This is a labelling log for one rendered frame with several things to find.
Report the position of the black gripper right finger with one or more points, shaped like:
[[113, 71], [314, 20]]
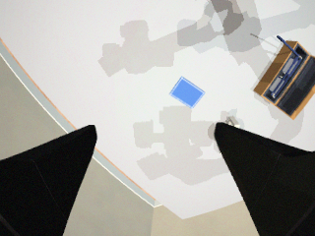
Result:
[[275, 180]]

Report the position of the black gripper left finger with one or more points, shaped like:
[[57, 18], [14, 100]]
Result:
[[38, 187]]

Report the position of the blue glasses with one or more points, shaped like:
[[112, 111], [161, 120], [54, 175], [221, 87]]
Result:
[[288, 70]]

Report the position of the cream white mug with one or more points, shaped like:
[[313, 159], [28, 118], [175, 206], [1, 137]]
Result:
[[232, 121]]

